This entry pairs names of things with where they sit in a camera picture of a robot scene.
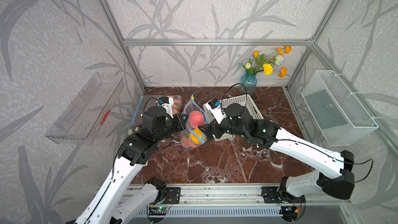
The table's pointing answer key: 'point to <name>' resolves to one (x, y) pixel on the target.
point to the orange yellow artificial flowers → (265, 64)
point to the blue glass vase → (249, 82)
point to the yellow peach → (194, 138)
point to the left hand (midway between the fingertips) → (190, 116)
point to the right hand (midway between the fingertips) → (205, 119)
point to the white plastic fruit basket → (246, 101)
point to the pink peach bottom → (176, 106)
